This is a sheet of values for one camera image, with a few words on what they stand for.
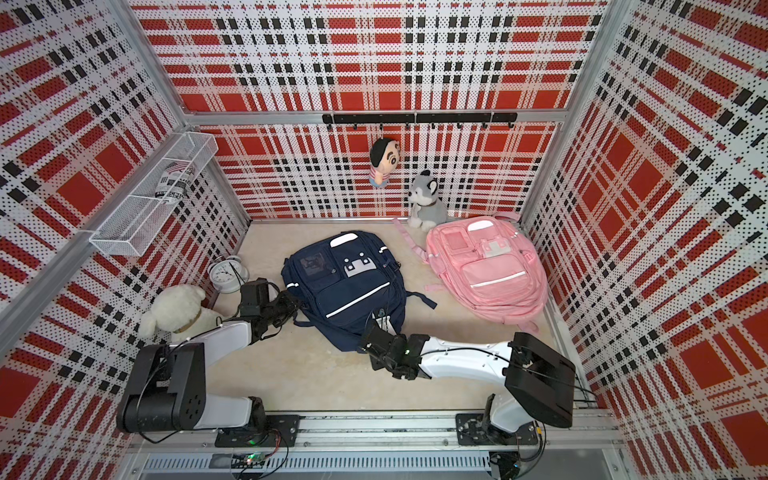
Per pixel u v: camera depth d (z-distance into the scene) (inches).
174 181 29.4
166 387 17.0
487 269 40.4
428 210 43.7
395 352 24.2
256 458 27.2
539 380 16.7
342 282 38.1
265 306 30.0
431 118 34.9
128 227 27.2
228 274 39.9
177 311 29.8
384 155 35.7
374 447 28.5
